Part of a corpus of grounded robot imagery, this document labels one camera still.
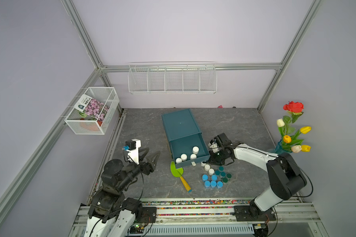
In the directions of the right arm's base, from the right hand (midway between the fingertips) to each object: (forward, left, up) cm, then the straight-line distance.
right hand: (206, 161), depth 88 cm
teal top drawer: (+1, +10, +11) cm, 15 cm away
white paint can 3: (-4, +9, +14) cm, 17 cm away
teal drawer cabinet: (+15, +15, +17) cm, 27 cm away
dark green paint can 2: (-8, -9, -1) cm, 12 cm away
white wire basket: (+9, +66, +26) cm, 71 cm away
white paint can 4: (0, +7, +14) cm, 16 cm away
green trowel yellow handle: (-6, +17, -3) cm, 18 cm away
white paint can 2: (-4, +14, +14) cm, 20 cm away
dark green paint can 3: (-9, -13, -2) cm, 15 cm away
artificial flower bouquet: (+6, -42, +19) cm, 47 cm away
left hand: (-7, +26, +26) cm, 38 cm away
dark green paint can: (-4, -9, -1) cm, 10 cm away
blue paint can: (-9, +1, -1) cm, 10 cm away
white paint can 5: (-2, +2, 0) cm, 3 cm away
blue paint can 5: (-13, -6, -1) cm, 15 cm away
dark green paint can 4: (-11, -10, -2) cm, 15 cm away
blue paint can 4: (-13, -3, -1) cm, 14 cm away
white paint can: (-6, +16, +14) cm, 22 cm away
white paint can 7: (-6, -3, -1) cm, 7 cm away
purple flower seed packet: (+15, +60, +31) cm, 69 cm away
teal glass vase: (+1, -38, +13) cm, 40 cm away
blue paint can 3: (-13, 0, -1) cm, 13 cm away
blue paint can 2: (-10, -4, -1) cm, 10 cm away
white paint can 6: (-4, -1, -1) cm, 4 cm away
